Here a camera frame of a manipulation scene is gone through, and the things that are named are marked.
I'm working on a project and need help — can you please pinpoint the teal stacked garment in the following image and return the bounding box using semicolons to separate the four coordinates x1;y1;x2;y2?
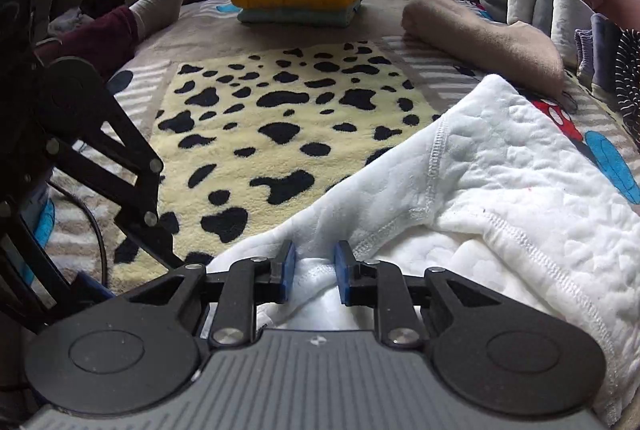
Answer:
238;0;361;28

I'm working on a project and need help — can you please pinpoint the beige folded fleece garment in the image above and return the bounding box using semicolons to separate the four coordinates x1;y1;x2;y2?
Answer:
401;0;565;98

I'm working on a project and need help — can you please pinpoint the white quilted jacket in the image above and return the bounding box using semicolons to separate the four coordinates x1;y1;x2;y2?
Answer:
210;74;639;424

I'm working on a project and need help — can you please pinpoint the grey folded garment row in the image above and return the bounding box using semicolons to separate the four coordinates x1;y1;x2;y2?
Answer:
480;0;594;70

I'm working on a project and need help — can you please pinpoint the pink pillow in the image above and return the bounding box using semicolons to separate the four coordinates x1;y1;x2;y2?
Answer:
594;0;640;30

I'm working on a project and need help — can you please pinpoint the striped black white garment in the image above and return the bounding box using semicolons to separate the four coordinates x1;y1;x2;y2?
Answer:
615;29;640;145

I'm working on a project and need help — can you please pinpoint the dark purple folded garment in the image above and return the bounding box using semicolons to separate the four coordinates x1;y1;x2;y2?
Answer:
574;14;622;97

